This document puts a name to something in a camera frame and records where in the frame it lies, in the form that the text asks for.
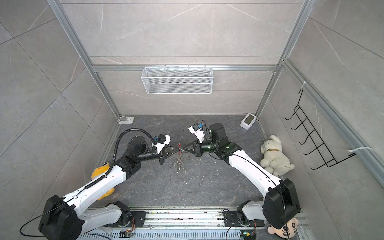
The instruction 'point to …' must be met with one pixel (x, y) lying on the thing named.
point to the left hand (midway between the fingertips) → (178, 146)
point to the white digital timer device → (248, 121)
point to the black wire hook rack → (330, 161)
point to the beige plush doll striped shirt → (287, 231)
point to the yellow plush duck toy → (99, 172)
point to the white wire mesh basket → (179, 80)
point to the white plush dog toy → (274, 160)
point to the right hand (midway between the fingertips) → (185, 147)
